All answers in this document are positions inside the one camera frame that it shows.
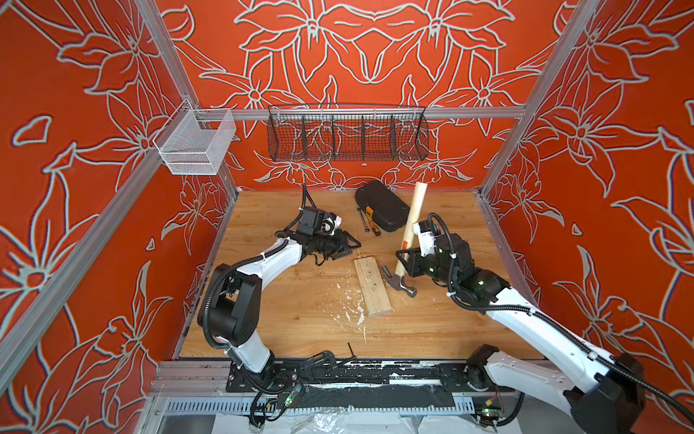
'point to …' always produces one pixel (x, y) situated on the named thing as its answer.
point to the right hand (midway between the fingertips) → (398, 248)
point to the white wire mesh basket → (193, 141)
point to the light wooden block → (374, 294)
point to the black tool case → (382, 206)
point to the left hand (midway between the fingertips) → (358, 245)
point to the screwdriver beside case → (364, 221)
